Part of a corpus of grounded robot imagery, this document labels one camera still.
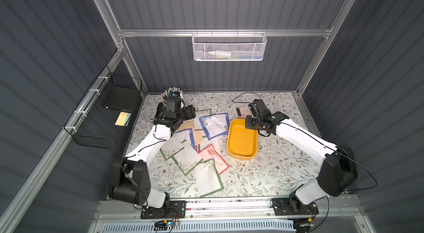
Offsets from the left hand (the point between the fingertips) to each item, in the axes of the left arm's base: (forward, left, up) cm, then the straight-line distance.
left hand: (190, 109), depth 86 cm
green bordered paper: (-19, +2, -20) cm, 27 cm away
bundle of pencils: (+15, +13, -2) cm, 20 cm away
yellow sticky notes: (-10, +30, +6) cm, 32 cm away
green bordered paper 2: (-30, -9, -20) cm, 37 cm away
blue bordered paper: (-5, +4, -18) cm, 19 cm away
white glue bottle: (+28, -16, +15) cm, 36 cm away
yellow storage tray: (-9, -29, -20) cm, 36 cm away
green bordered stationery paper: (-10, -8, -18) cm, 22 cm away
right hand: (-6, -30, -4) cm, 31 cm away
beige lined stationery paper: (+3, +4, -19) cm, 19 cm away
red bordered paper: (-16, -10, -20) cm, 27 cm away
